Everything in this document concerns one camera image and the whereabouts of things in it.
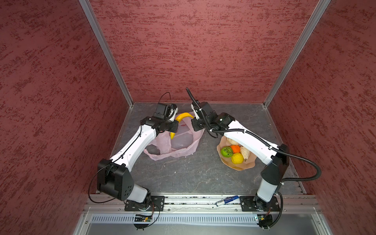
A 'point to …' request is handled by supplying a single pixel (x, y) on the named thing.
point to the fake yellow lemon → (237, 158)
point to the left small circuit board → (139, 218)
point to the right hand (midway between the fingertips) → (193, 124)
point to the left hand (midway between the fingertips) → (175, 127)
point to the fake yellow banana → (183, 115)
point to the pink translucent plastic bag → (184, 142)
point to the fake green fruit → (226, 152)
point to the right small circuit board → (265, 221)
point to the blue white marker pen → (227, 199)
